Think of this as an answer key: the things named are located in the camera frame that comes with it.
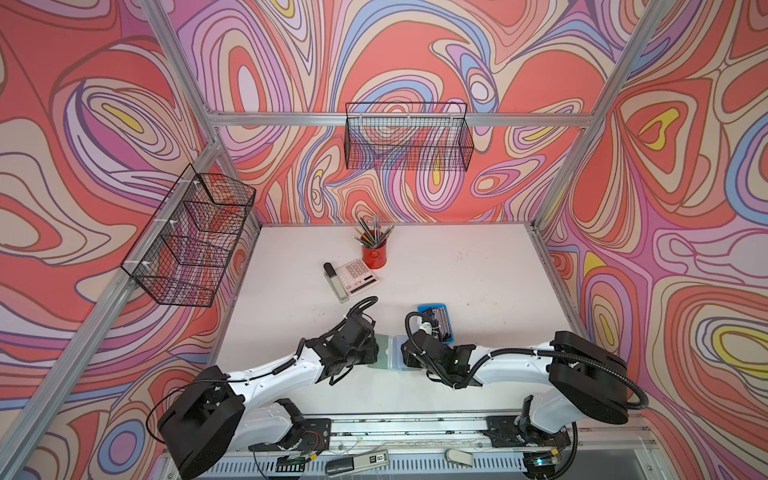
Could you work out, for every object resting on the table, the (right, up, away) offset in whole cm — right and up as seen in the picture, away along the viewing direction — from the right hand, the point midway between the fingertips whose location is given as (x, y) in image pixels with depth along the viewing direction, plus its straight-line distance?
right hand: (409, 355), depth 86 cm
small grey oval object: (+10, -18, -18) cm, 27 cm away
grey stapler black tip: (-24, +20, +12) cm, 34 cm away
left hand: (-9, +2, -1) cm, 9 cm away
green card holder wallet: (-8, +3, +2) cm, 9 cm away
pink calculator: (-17, +22, +15) cm, 32 cm away
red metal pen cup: (-11, +28, +15) cm, 34 cm away
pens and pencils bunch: (-12, +34, +18) cm, 40 cm away
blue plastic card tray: (+6, +13, +7) cm, 16 cm away
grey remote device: (-16, -17, -21) cm, 32 cm away
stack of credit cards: (+10, +9, +4) cm, 14 cm away
